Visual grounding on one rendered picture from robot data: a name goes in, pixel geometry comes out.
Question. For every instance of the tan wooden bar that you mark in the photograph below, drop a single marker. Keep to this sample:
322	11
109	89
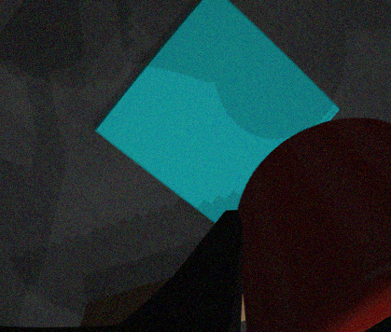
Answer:
115	309

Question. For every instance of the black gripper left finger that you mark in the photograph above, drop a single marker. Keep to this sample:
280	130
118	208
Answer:
204	295

